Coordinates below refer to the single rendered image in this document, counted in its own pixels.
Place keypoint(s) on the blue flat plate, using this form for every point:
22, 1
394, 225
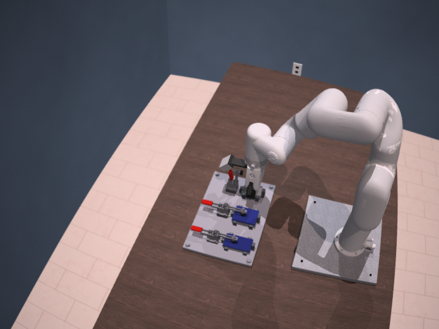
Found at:
249, 218
242, 244

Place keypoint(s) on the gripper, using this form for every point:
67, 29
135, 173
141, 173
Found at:
253, 179

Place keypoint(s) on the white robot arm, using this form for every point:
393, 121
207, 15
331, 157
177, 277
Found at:
377, 120

